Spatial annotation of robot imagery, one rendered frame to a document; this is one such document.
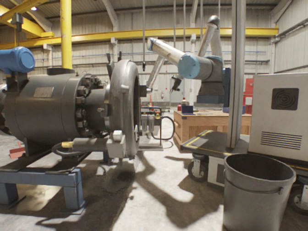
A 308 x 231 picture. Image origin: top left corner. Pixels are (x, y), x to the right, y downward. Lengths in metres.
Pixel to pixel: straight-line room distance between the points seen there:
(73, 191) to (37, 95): 0.65
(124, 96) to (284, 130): 0.95
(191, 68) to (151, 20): 12.45
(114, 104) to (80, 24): 14.62
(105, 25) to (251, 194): 14.08
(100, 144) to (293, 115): 1.09
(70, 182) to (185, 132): 1.37
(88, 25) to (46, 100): 13.92
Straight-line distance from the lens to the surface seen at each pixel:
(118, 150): 0.80
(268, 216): 0.88
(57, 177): 1.07
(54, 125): 1.12
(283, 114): 1.09
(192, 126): 1.92
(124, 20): 13.87
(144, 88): 1.16
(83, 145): 0.87
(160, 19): 13.37
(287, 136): 1.11
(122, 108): 0.83
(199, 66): 0.97
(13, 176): 1.26
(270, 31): 14.24
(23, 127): 1.27
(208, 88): 1.08
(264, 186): 0.78
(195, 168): 1.28
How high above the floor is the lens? 0.70
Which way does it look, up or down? 7 degrees down
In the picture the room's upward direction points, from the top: straight up
